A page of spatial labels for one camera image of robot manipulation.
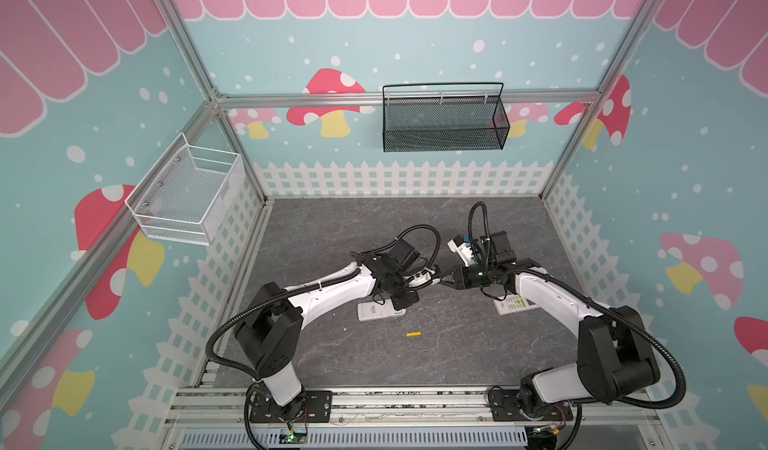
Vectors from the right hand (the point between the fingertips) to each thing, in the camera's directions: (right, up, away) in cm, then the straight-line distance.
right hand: (440, 279), depth 84 cm
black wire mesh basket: (+5, +50, +10) cm, 51 cm away
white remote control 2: (+23, -8, +5) cm, 25 cm away
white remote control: (-19, -10, +5) cm, 23 cm away
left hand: (-9, -6, 0) cm, 10 cm away
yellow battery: (-7, -16, +2) cm, 18 cm away
